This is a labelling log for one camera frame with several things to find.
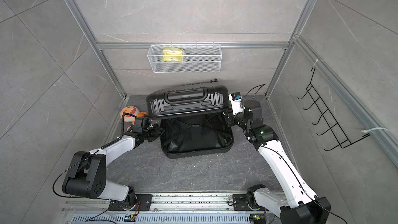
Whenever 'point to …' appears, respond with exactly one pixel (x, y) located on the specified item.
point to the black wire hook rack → (326, 118)
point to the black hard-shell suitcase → (194, 116)
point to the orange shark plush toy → (129, 113)
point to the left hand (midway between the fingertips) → (165, 127)
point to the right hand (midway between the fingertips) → (227, 109)
